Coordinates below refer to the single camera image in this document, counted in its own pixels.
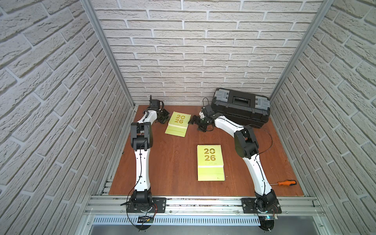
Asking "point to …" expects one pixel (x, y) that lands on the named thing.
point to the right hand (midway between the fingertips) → (193, 124)
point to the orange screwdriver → (289, 182)
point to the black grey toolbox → (251, 109)
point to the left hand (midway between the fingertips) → (173, 113)
